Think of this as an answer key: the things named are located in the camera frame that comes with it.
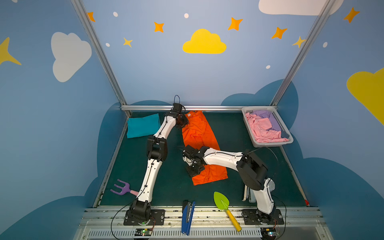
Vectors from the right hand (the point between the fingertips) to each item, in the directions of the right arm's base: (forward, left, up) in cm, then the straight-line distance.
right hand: (191, 173), depth 89 cm
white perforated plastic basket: (+29, -62, +8) cm, 69 cm away
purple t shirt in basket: (+48, -52, +5) cm, 71 cm away
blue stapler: (-20, +1, +2) cm, 20 cm away
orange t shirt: (+32, -3, +1) cm, 32 cm away
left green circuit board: (-30, +22, 0) cm, 37 cm away
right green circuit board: (-27, -39, -2) cm, 48 cm away
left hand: (+39, +5, +3) cm, 39 cm away
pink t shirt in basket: (+36, -46, +5) cm, 59 cm away
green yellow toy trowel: (-15, -18, +1) cm, 24 cm away
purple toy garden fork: (-11, +36, +1) cm, 38 cm away
